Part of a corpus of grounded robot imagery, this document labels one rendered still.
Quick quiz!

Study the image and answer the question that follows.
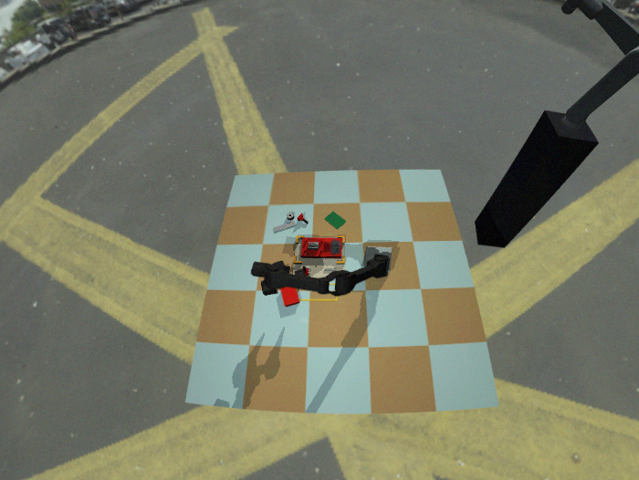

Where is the dark green flat square mat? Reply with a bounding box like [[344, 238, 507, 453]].
[[324, 212, 347, 229]]

